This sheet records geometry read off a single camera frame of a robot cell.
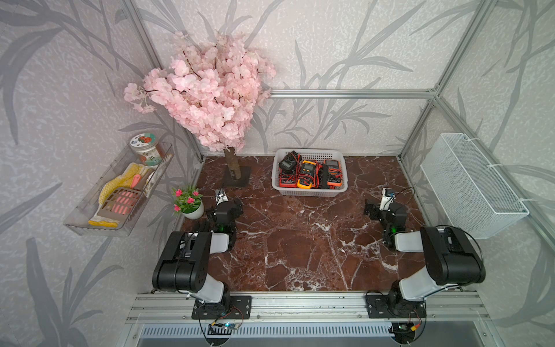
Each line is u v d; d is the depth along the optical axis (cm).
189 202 87
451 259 46
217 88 60
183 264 45
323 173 96
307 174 97
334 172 100
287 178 99
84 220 57
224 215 70
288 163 104
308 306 76
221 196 79
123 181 67
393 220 72
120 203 60
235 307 73
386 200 82
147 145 69
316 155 112
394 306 67
